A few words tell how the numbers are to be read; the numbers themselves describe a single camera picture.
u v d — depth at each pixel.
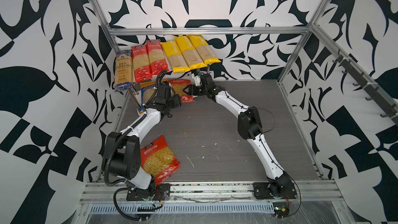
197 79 0.93
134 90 1.01
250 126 0.66
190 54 0.82
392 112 0.50
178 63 0.78
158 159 0.81
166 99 0.69
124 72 0.73
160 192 0.74
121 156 0.44
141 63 0.77
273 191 0.67
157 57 0.79
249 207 0.71
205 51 0.85
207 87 0.83
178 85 1.02
